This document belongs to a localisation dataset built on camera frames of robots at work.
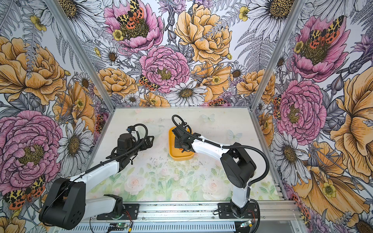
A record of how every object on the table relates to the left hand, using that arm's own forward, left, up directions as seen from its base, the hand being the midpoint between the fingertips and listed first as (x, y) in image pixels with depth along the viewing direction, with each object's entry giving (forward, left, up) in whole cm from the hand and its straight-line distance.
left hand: (148, 142), depth 89 cm
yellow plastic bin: (-5, -17, -6) cm, 18 cm away
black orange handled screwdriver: (-3, -20, -2) cm, 20 cm away
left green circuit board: (-40, +8, -10) cm, 42 cm away
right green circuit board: (-41, -52, -10) cm, 67 cm away
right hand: (-1, -19, -2) cm, 19 cm away
